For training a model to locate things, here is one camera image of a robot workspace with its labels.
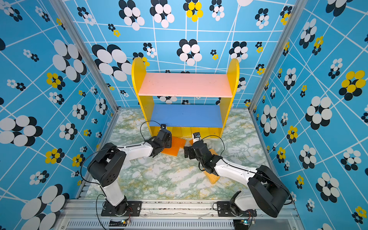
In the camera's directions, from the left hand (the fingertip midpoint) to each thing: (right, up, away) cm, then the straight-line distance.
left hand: (168, 138), depth 97 cm
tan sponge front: (+28, -22, -14) cm, 38 cm away
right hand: (+16, -3, -10) cm, 19 cm away
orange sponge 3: (+16, -3, +4) cm, 16 cm away
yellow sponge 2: (+12, +4, +5) cm, 14 cm away
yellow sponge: (+5, +4, +3) cm, 7 cm away
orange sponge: (+6, -3, +1) cm, 7 cm away
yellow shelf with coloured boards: (+10, +12, -1) cm, 16 cm away
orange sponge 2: (+4, -8, -5) cm, 10 cm away
